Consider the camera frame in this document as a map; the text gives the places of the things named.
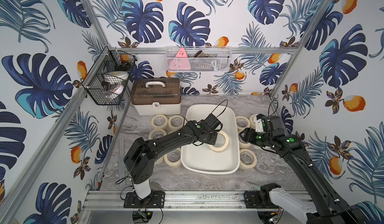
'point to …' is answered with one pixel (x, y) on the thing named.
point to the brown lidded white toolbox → (156, 96)
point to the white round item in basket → (115, 77)
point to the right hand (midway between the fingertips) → (245, 134)
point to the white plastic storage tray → (203, 159)
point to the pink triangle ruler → (180, 62)
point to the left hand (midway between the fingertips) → (213, 136)
